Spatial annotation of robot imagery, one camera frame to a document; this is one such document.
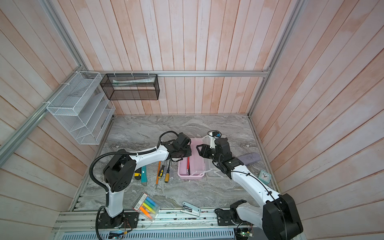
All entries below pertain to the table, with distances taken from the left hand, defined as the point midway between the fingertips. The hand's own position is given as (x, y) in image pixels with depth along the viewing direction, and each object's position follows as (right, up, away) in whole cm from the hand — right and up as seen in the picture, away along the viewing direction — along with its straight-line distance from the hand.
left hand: (190, 154), depth 92 cm
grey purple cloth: (+37, -2, 0) cm, 37 cm away
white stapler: (0, -25, -17) cm, 30 cm away
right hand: (+5, +6, -9) cm, 12 cm away
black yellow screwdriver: (-17, -10, -4) cm, 20 cm away
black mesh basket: (-37, +42, -1) cm, 56 cm away
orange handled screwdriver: (-14, -12, -4) cm, 19 cm away
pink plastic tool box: (+4, -6, -6) cm, 9 cm away
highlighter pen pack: (-23, -25, -15) cm, 37 cm away
